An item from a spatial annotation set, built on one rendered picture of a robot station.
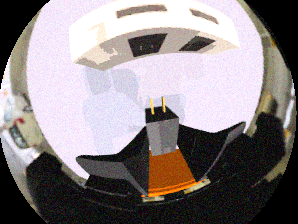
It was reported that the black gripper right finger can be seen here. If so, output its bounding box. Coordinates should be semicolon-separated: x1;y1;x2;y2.
177;120;246;183

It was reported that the grey two-prong plug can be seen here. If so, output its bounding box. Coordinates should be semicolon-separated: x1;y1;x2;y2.
145;96;180;156

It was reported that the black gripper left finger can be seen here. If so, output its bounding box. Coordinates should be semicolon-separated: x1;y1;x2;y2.
76;127;150;194

